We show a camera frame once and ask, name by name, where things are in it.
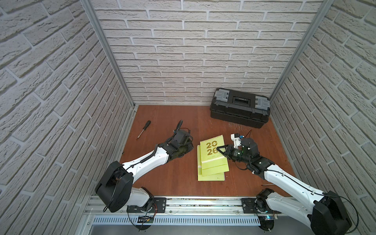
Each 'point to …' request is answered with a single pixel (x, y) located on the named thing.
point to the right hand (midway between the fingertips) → (218, 148)
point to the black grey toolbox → (240, 107)
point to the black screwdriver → (147, 123)
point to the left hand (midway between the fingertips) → (195, 143)
